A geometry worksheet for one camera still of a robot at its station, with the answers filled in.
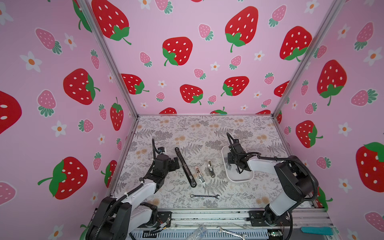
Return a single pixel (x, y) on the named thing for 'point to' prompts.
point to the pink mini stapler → (199, 175)
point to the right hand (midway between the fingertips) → (231, 155)
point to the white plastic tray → (232, 171)
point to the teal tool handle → (323, 230)
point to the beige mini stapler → (211, 169)
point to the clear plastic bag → (198, 234)
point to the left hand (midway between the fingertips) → (171, 158)
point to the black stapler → (191, 179)
